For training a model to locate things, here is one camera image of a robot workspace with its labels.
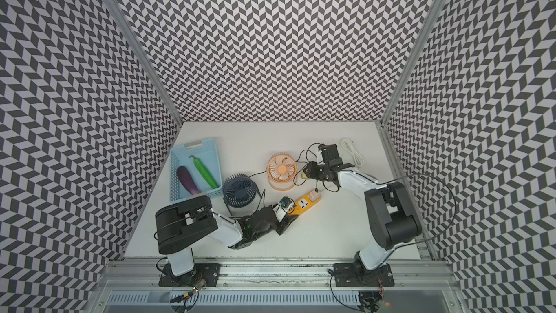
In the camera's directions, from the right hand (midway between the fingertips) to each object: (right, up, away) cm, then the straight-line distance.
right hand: (308, 173), depth 93 cm
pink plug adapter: (+1, -7, -8) cm, 11 cm away
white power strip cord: (+22, +12, +12) cm, 27 cm away
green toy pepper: (-45, -3, +5) cm, 45 cm away
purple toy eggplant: (-54, -3, +2) cm, 54 cm away
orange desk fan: (-11, +1, -2) cm, 11 cm away
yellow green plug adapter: (-2, -1, -1) cm, 2 cm away
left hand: (-8, -15, -6) cm, 18 cm away
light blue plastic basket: (-49, +9, +12) cm, 51 cm away
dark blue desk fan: (-27, -5, -10) cm, 30 cm away
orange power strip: (-3, -12, -4) cm, 13 cm away
